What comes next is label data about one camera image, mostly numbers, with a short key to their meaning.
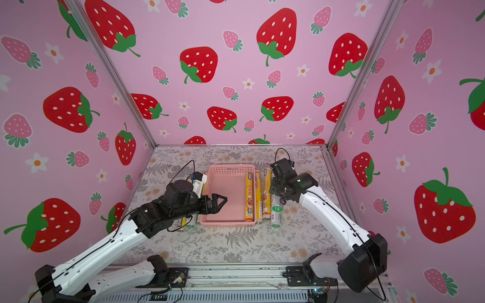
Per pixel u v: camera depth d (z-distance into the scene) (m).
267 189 0.96
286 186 0.54
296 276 0.73
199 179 0.64
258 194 0.94
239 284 0.73
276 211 0.72
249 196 0.94
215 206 0.61
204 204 0.60
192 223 0.86
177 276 0.73
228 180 1.02
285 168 0.60
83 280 0.41
